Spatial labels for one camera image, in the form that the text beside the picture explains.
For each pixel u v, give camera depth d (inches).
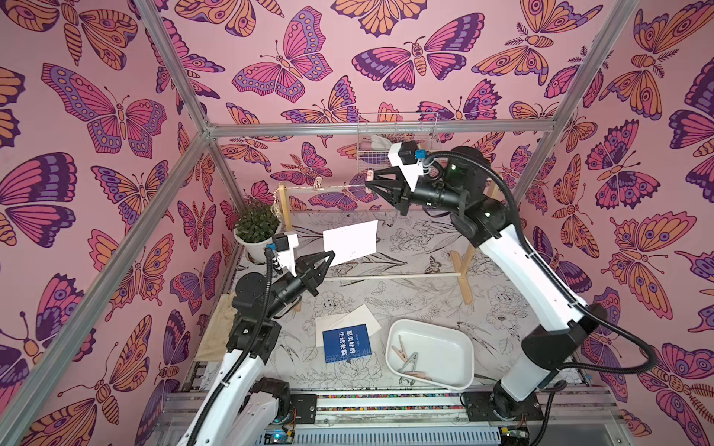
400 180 20.9
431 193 20.6
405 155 18.2
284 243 22.2
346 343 33.5
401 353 32.3
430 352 32.8
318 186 25.4
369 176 21.9
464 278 38.7
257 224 37.0
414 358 32.0
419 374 30.6
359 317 35.5
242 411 22.6
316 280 22.5
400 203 20.9
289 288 22.9
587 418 28.3
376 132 36.6
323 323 35.4
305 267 23.1
